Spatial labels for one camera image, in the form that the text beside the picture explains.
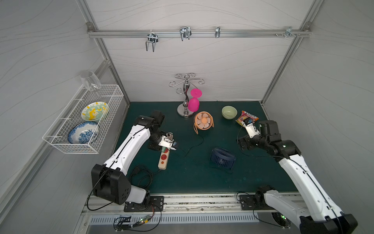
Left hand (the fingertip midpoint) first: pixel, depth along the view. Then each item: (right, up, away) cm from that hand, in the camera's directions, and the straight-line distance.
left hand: (160, 142), depth 79 cm
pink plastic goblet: (+19, +23, +16) cm, 34 cm away
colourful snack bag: (+57, +15, +29) cm, 66 cm away
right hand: (+47, +5, -3) cm, 47 cm away
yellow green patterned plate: (-30, +17, -9) cm, 36 cm away
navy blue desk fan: (+35, -9, -1) cm, 36 cm away
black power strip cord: (-11, -20, +3) cm, 23 cm away
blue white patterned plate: (-31, +7, -17) cm, 36 cm away
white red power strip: (+1, -13, +7) cm, 14 cm away
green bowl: (+47, +17, +32) cm, 59 cm away
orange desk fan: (+25, +11, +19) cm, 34 cm away
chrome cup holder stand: (+11, +19, +35) cm, 41 cm away
